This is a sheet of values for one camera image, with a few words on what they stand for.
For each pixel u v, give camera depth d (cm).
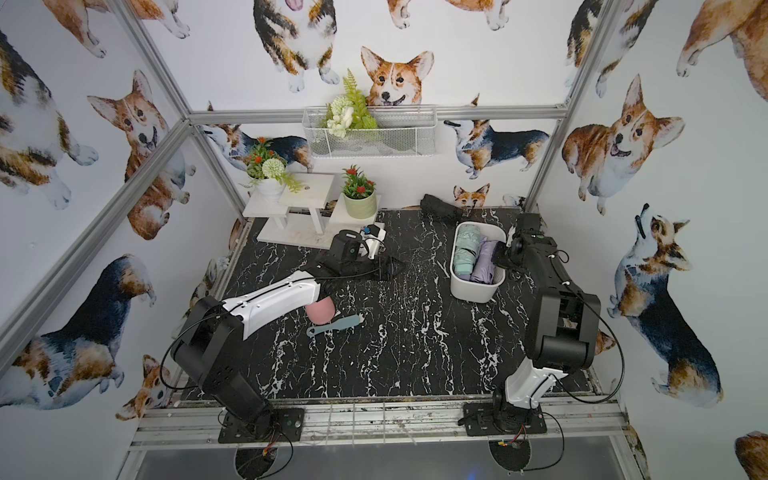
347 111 78
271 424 67
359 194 89
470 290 88
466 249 92
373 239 78
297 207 95
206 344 47
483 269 92
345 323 92
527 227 73
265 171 91
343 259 68
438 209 117
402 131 92
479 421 73
